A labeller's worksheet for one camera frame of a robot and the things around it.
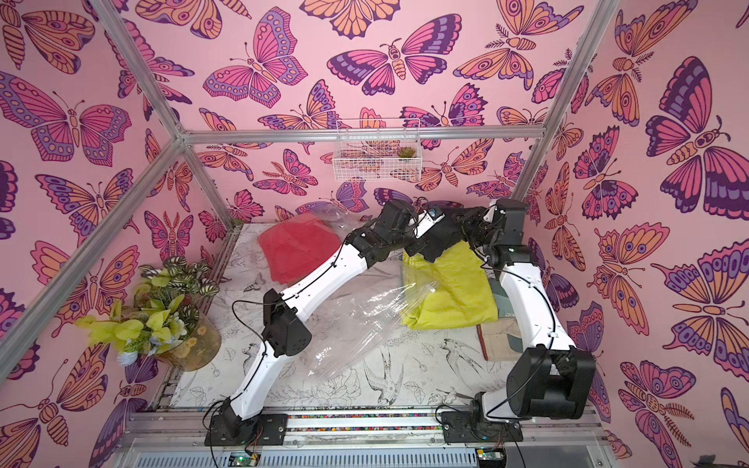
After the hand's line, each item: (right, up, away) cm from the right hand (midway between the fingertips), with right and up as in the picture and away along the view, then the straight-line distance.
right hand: (457, 211), depth 78 cm
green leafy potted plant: (-71, -27, -11) cm, 77 cm away
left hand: (-7, -4, +4) cm, 9 cm away
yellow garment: (+1, -23, +11) cm, 26 cm away
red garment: (-53, -9, +28) cm, 61 cm away
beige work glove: (+16, -38, +10) cm, 42 cm away
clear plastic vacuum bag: (-29, -32, +14) cm, 46 cm away
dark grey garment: (-3, -7, +5) cm, 9 cm away
